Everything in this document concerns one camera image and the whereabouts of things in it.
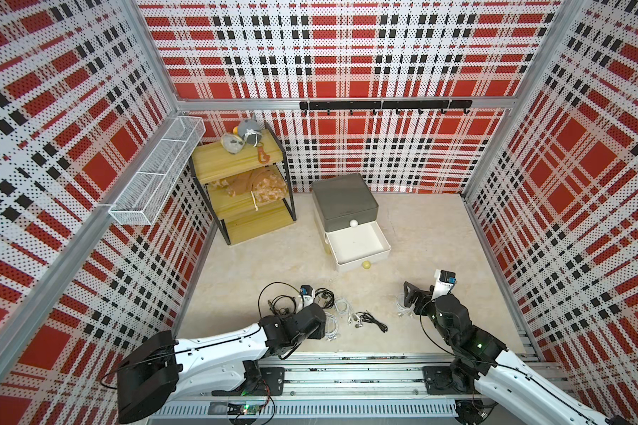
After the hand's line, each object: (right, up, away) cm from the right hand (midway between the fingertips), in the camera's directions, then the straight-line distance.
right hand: (420, 285), depth 81 cm
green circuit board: (-49, -30, -13) cm, 59 cm away
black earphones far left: (-44, -10, +6) cm, 46 cm away
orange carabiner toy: (-51, +41, +5) cm, 66 cm away
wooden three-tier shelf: (-62, +23, +13) cm, 67 cm away
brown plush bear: (-50, +33, +7) cm, 60 cm away
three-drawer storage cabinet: (-23, +23, +7) cm, 33 cm away
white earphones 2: (-28, -16, 0) cm, 32 cm away
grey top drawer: (-23, +28, +11) cm, 37 cm away
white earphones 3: (-24, -9, +5) cm, 26 cm away
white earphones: (-5, -6, -6) cm, 10 cm away
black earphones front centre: (-16, -12, +4) cm, 21 cm away
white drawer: (-17, +11, +12) cm, 24 cm away
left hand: (-31, -11, +2) cm, 33 cm away
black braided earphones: (-28, -8, +7) cm, 30 cm away
